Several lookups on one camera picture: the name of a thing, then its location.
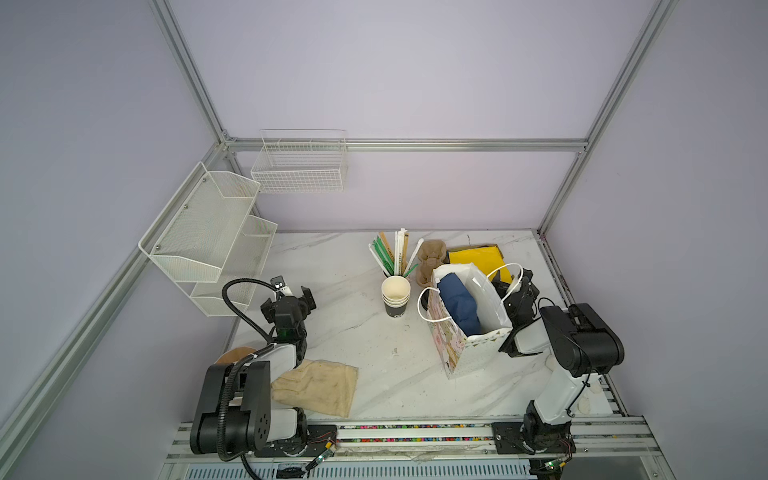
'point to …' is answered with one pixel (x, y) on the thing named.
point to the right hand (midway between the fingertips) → (506, 274)
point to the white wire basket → (302, 161)
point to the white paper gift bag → (460, 353)
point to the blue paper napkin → (459, 302)
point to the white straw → (412, 265)
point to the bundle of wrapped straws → (398, 262)
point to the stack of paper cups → (396, 292)
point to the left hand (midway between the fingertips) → (287, 296)
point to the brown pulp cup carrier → (431, 253)
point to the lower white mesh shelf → (245, 260)
